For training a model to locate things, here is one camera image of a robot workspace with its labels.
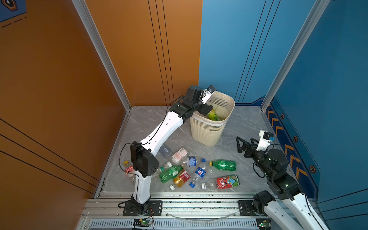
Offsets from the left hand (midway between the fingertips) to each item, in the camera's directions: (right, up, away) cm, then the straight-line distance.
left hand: (205, 97), depth 79 cm
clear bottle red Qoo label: (+10, -46, -3) cm, 48 cm away
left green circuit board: (-33, -64, -8) cm, 72 cm away
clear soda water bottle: (-24, -32, +10) cm, 41 cm away
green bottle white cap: (-20, -43, +1) cm, 47 cm away
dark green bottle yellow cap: (+11, -39, +4) cm, 41 cm away
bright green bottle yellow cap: (+7, -10, +17) cm, 21 cm away
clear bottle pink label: (-16, -35, +8) cm, 39 cm away
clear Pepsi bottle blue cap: (-3, -43, +1) cm, 44 cm away
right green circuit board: (+28, -64, -8) cm, 71 cm away
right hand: (+17, -22, -9) cm, 29 cm away
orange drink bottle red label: (-13, -46, -1) cm, 47 cm away
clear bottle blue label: (-6, -37, +5) cm, 38 cm away
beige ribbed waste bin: (+2, -20, +2) cm, 20 cm away
